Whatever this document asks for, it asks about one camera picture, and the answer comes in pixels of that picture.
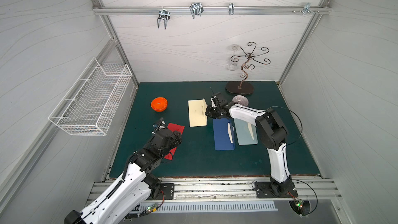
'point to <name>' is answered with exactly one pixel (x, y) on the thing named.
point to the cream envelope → (197, 109)
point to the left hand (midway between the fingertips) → (178, 135)
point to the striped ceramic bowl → (240, 99)
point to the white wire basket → (90, 104)
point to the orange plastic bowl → (159, 104)
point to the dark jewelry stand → (243, 88)
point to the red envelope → (176, 128)
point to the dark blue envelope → (224, 135)
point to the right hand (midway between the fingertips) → (204, 112)
